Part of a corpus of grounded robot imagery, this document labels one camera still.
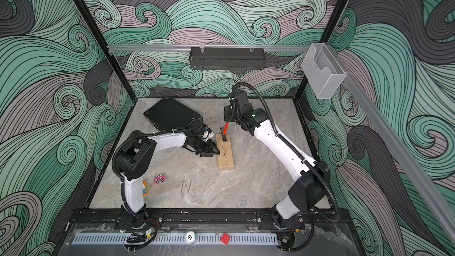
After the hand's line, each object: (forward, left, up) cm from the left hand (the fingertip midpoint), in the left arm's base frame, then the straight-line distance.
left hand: (217, 152), depth 90 cm
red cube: (-36, -4, -2) cm, 37 cm away
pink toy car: (-13, +27, -1) cm, 30 cm away
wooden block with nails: (-2, -4, -1) cm, 5 cm away
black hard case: (+24, +30, +2) cm, 39 cm away
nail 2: (-16, +13, -4) cm, 21 cm away
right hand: (+9, -5, +23) cm, 25 cm away
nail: (-16, +17, -4) cm, 23 cm away
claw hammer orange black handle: (+11, -3, +4) cm, 12 cm away
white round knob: (-36, +9, +3) cm, 37 cm away
